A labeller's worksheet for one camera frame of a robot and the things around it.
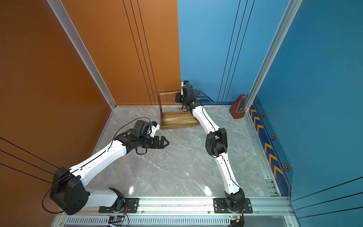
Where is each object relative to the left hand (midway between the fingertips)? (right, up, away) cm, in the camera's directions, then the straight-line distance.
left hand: (164, 141), depth 82 cm
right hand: (+7, +30, +17) cm, 35 cm away
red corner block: (+52, +21, +24) cm, 61 cm away
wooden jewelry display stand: (0, +12, +31) cm, 33 cm away
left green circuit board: (-25, -39, -9) cm, 47 cm away
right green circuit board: (+38, -38, -9) cm, 55 cm away
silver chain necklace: (-2, -14, +8) cm, 16 cm away
